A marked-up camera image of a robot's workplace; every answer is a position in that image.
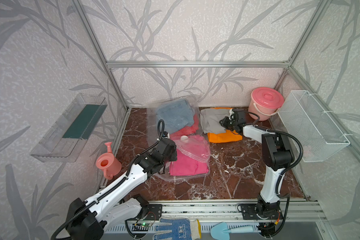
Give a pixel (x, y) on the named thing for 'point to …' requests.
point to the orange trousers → (230, 136)
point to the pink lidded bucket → (265, 102)
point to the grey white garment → (211, 118)
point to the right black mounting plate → (253, 212)
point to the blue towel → (175, 114)
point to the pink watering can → (110, 164)
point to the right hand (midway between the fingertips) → (220, 121)
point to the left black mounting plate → (154, 212)
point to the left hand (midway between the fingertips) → (174, 150)
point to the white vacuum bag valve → (184, 137)
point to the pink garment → (193, 156)
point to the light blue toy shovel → (220, 231)
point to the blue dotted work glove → (179, 228)
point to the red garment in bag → (189, 130)
